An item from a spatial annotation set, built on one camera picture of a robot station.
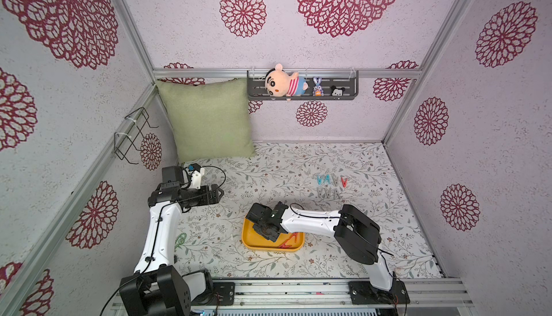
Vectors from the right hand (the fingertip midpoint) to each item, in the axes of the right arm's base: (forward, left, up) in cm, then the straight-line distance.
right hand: (254, 229), depth 87 cm
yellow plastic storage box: (-6, 0, +2) cm, 6 cm away
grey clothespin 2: (+20, -30, -3) cm, 36 cm away
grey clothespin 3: (+19, -36, -3) cm, 41 cm away
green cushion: (+40, +21, +23) cm, 51 cm away
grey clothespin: (+26, -37, -2) cm, 45 cm away
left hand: (+7, +15, +14) cm, 22 cm away
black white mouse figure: (+49, -34, +32) cm, 68 cm away
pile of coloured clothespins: (-6, -13, -1) cm, 14 cm away
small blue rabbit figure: (+47, -26, +33) cm, 63 cm away
